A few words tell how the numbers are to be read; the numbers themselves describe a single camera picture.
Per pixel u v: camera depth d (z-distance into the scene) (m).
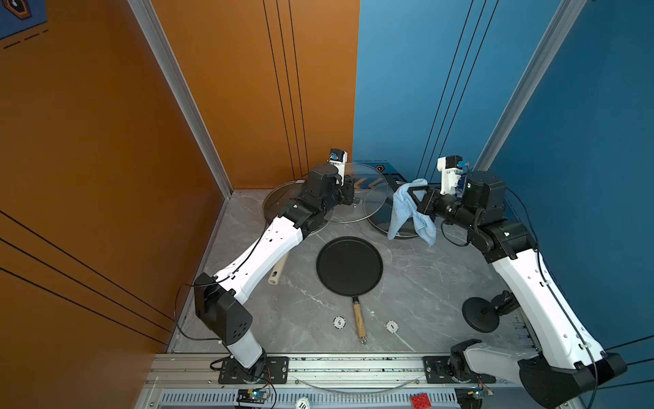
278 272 0.81
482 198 0.47
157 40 0.74
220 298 0.43
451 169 0.56
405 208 0.68
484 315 0.82
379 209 0.71
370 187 1.18
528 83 0.83
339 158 0.62
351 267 0.95
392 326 0.81
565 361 0.37
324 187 0.54
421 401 0.68
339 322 0.83
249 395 0.71
